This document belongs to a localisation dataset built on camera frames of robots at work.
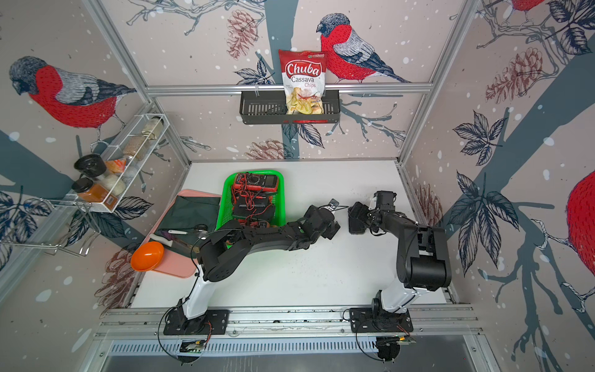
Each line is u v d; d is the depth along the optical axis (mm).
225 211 925
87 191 595
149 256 860
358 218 857
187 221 978
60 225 588
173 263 864
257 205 901
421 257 469
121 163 698
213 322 730
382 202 764
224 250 543
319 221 714
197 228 956
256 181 980
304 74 819
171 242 914
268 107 951
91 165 621
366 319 730
